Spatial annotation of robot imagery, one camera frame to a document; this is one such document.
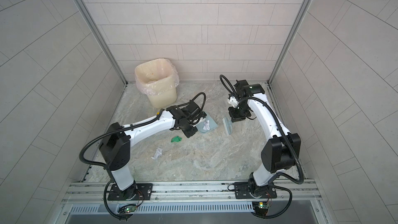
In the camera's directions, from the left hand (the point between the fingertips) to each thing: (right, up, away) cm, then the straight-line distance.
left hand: (196, 129), depth 84 cm
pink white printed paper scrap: (+6, +2, 0) cm, 6 cm away
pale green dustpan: (+9, +2, 0) cm, 10 cm away
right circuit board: (+30, -32, -16) cm, 47 cm away
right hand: (+19, +6, -5) cm, 21 cm away
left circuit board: (-28, -30, -19) cm, 45 cm away
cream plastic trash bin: (-22, +15, +15) cm, 31 cm away
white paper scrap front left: (-20, -12, -2) cm, 24 cm away
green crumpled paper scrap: (-11, -6, +2) cm, 13 cm away
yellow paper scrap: (-26, +7, +15) cm, 30 cm away
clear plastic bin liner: (-28, +30, +17) cm, 44 cm away
